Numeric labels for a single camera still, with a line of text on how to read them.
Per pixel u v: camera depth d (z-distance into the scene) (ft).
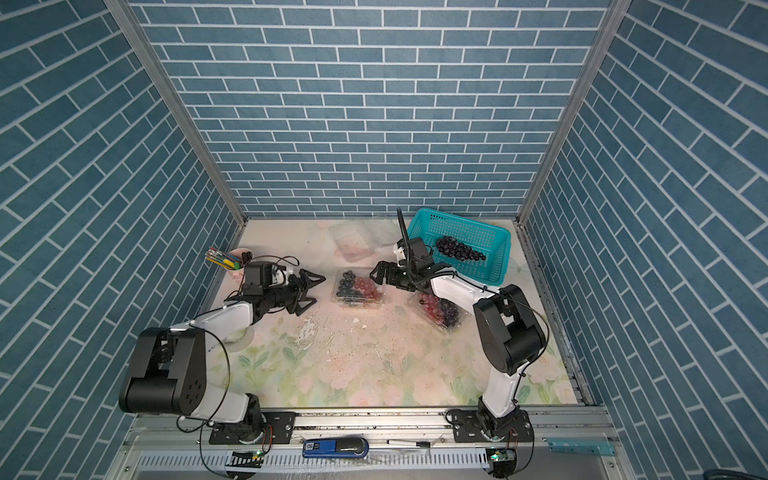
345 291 3.14
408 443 2.37
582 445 2.37
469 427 2.41
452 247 3.54
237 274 3.03
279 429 2.42
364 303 3.02
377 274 2.75
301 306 2.84
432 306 2.94
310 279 2.70
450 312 2.92
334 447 2.22
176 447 2.23
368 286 3.15
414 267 2.42
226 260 2.99
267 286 2.47
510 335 1.59
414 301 3.01
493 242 3.55
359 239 3.77
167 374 1.45
